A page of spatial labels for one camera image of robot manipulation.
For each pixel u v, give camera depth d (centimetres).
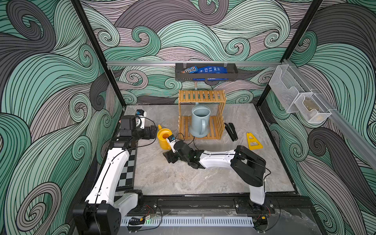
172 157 76
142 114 67
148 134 68
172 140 76
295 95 72
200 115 86
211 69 92
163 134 89
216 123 106
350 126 56
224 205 74
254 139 98
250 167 48
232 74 94
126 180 78
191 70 92
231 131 101
